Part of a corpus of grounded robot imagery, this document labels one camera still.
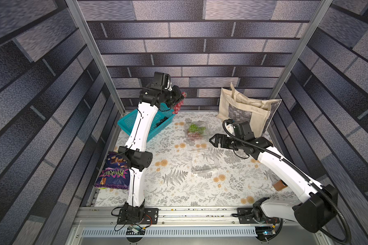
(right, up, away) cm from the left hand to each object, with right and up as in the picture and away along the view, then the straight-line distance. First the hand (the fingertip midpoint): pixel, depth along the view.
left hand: (186, 94), depth 76 cm
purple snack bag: (-39, -44, +7) cm, 59 cm away
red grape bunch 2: (-5, -6, +7) cm, 10 cm away
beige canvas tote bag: (+29, -4, +17) cm, 34 cm away
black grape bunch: (-18, -12, +33) cm, 40 cm away
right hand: (+15, -24, +3) cm, 29 cm away
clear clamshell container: (+12, -39, +18) cm, 44 cm away
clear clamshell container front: (+10, -15, +37) cm, 41 cm away
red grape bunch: (+5, -23, +24) cm, 34 cm away
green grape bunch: (+5, -18, +27) cm, 33 cm away
